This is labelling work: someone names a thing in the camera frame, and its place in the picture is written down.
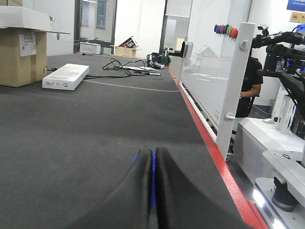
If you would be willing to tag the white printer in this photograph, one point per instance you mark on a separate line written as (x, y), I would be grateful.
(90, 47)

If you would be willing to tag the blue wall sign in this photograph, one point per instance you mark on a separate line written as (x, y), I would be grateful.
(296, 4)

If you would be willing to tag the white papers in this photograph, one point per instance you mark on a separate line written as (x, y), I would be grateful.
(140, 68)

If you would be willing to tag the green bottle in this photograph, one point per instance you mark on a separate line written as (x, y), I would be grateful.
(165, 57)

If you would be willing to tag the whiteboard with white post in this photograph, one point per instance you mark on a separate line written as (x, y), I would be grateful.
(209, 71)

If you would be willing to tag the open cardboard box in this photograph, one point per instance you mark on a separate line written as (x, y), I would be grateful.
(126, 52)

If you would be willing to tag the large brown cardboard box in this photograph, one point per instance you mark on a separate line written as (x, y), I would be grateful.
(14, 62)

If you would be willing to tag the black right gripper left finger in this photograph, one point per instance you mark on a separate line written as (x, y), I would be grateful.
(128, 202)

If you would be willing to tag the dark red magnet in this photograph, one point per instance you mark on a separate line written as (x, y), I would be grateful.
(223, 29)

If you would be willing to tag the person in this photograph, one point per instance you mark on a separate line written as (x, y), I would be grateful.
(247, 78)

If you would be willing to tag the blue magnet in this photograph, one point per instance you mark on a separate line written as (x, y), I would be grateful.
(217, 28)

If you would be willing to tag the large white flat carton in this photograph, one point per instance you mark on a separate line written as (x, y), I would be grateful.
(21, 16)

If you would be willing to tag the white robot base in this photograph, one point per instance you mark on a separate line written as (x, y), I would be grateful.
(257, 148)

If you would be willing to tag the black device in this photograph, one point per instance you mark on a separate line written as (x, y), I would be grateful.
(155, 59)

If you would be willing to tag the black rubber foot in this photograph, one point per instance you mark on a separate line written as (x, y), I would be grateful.
(284, 198)

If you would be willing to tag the black robot arms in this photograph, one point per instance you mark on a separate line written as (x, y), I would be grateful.
(278, 38)

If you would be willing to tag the marker pen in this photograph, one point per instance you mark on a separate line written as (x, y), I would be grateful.
(153, 74)

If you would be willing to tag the yellow wall sign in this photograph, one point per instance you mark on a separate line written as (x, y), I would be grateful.
(297, 17)

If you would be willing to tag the white box with black edge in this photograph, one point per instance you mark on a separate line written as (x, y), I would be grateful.
(189, 50)

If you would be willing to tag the white flat box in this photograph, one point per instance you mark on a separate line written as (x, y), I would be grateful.
(66, 74)

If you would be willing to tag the green magnet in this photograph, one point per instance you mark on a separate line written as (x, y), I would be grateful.
(229, 29)

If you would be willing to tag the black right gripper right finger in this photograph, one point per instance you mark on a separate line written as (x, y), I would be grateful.
(181, 205)

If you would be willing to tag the red and black box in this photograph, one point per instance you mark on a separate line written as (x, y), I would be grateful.
(129, 42)

